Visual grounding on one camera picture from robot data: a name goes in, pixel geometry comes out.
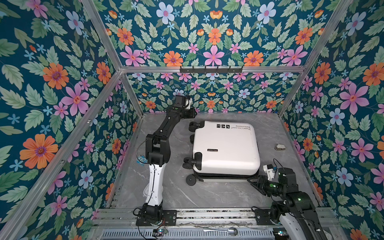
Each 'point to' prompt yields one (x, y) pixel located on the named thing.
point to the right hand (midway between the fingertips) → (248, 181)
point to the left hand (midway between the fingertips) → (197, 108)
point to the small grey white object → (280, 147)
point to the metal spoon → (232, 231)
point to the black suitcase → (223, 151)
